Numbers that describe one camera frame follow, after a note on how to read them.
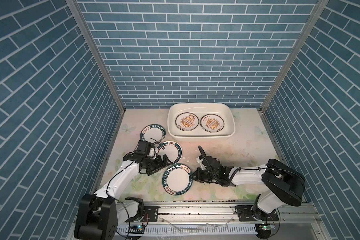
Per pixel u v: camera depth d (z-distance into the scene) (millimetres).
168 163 799
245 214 733
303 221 754
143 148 675
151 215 739
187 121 1118
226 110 1127
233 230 738
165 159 763
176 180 861
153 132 1054
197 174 752
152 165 719
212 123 1107
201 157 817
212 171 666
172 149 980
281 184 448
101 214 414
